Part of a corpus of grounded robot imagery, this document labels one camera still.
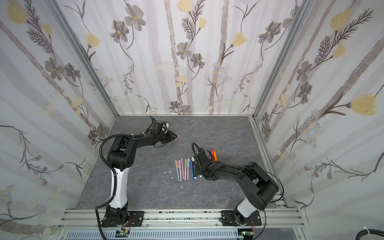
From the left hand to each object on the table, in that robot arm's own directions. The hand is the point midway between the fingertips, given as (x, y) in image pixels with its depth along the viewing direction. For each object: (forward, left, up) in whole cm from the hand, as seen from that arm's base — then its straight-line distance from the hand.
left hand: (175, 132), depth 105 cm
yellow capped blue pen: (-27, -2, -2) cm, 27 cm away
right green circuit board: (-61, -38, -1) cm, 71 cm away
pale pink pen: (-26, -9, -2) cm, 28 cm away
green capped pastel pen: (-25, -8, -3) cm, 27 cm away
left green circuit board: (-59, +24, -6) cm, 63 cm away
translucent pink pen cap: (-4, -1, -2) cm, 5 cm away
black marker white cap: (-21, -12, -3) cm, 25 cm away
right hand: (-24, -13, 0) cm, 27 cm away
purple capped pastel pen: (-23, -6, -2) cm, 24 cm away
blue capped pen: (-25, -11, -2) cm, 28 cm away
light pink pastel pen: (-27, -4, -2) cm, 27 cm away
